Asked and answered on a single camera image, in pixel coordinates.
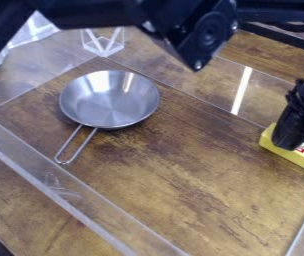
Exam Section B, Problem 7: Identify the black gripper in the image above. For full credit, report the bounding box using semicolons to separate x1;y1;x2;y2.
272;80;304;151

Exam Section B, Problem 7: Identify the yellow butter box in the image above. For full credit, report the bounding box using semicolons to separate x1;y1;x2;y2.
260;123;304;169

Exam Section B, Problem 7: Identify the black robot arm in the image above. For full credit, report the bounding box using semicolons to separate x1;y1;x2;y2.
0;0;304;71

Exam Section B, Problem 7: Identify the silver frying pan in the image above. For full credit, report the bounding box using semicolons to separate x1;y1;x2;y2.
55;70;161;165

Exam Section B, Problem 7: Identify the black strip on table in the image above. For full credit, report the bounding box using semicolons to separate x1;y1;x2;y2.
239;23;304;50

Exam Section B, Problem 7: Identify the clear acrylic tray barrier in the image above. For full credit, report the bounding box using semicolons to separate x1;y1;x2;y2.
0;29;304;256

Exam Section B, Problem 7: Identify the white grey curtain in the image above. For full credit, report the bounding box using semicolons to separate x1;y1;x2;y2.
0;11;60;66

